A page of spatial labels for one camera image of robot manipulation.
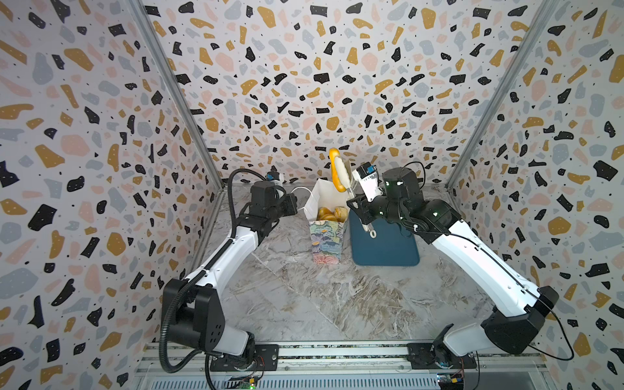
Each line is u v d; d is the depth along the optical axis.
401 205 0.50
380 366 0.73
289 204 0.74
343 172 0.66
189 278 0.44
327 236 0.82
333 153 0.68
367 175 0.58
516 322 0.41
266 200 0.63
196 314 0.41
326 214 0.96
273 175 0.73
